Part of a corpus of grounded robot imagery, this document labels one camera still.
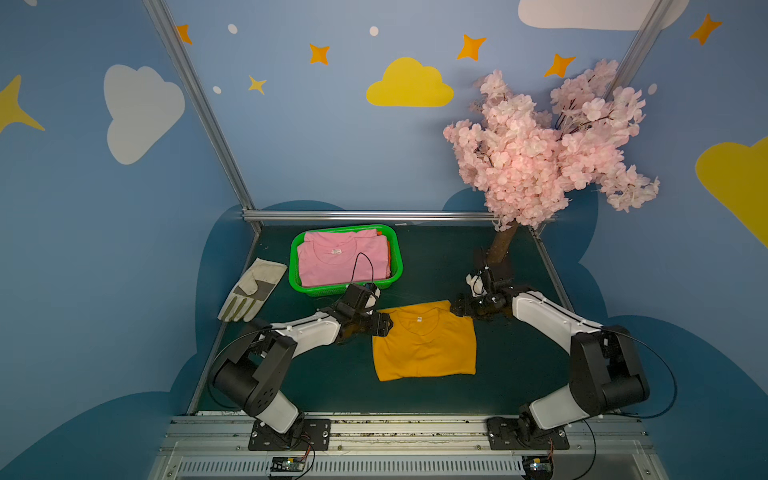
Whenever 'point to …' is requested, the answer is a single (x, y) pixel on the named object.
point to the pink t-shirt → (328, 258)
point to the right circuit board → (537, 467)
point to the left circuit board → (288, 464)
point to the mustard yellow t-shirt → (426, 339)
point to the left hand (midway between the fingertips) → (383, 318)
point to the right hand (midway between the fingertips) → (465, 306)
